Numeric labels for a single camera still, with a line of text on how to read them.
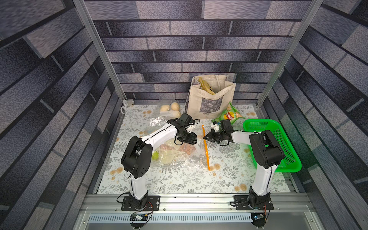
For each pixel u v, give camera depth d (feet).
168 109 3.61
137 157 1.71
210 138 2.87
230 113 3.23
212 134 2.87
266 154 1.72
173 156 2.92
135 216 2.33
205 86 3.12
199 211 2.52
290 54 2.88
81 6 2.27
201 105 3.22
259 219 2.37
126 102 3.75
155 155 2.78
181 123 2.32
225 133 2.65
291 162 2.73
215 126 3.09
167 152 3.02
